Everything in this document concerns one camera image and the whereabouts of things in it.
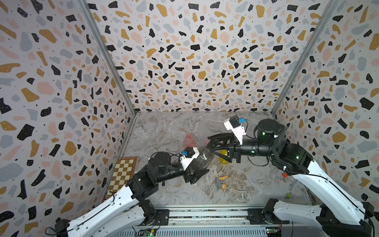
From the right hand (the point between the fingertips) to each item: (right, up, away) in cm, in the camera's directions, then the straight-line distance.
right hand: (215, 147), depth 53 cm
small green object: (+43, -30, +27) cm, 59 cm away
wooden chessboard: (-49, -18, +35) cm, 63 cm away
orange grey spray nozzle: (+5, -25, +32) cm, 41 cm away
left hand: (-3, -7, +8) cm, 11 cm away
